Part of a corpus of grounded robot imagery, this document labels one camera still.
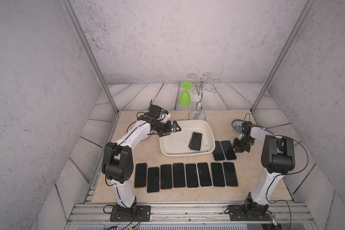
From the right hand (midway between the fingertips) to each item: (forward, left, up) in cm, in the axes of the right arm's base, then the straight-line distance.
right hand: (236, 149), depth 96 cm
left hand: (+3, +39, +17) cm, 42 cm away
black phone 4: (-18, +8, 0) cm, 19 cm away
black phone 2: (-17, +23, 0) cm, 29 cm away
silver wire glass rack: (+30, +23, +2) cm, 38 cm away
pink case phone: (+4, +27, +2) cm, 28 cm away
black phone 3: (-16, +15, -2) cm, 22 cm away
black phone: (-20, +53, 0) cm, 57 cm away
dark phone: (-4, +13, 0) cm, 13 cm away
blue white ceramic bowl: (+19, -4, +2) cm, 20 cm away
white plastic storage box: (+4, +40, 0) cm, 40 cm away
